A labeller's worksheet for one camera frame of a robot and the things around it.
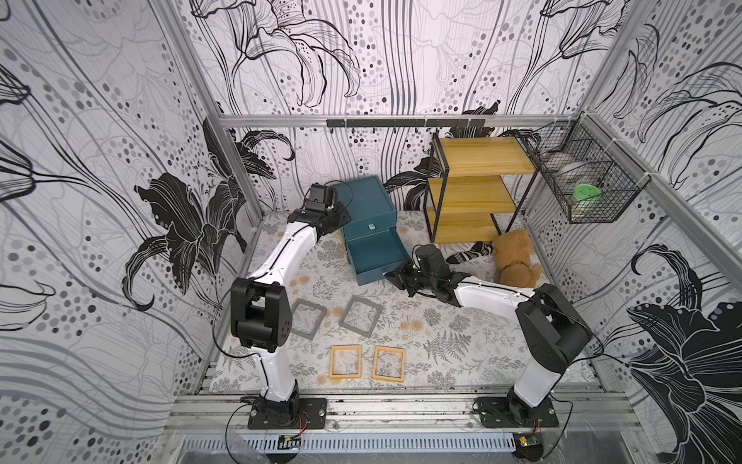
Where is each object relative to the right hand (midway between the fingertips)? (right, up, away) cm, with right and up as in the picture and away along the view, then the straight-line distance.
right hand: (385, 271), depth 88 cm
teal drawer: (-3, +5, +4) cm, 7 cm away
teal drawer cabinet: (-7, +24, +8) cm, 26 cm away
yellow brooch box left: (-12, -26, -6) cm, 29 cm away
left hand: (-12, +16, +3) cm, 21 cm away
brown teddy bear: (+42, +5, +5) cm, 43 cm away
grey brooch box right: (-3, -16, +3) cm, 16 cm away
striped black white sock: (+35, +6, +18) cm, 39 cm away
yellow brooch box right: (+1, -26, -6) cm, 27 cm away
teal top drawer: (-4, +15, +3) cm, 15 cm away
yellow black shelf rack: (+32, +32, +19) cm, 49 cm away
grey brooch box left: (-25, -15, +3) cm, 30 cm away
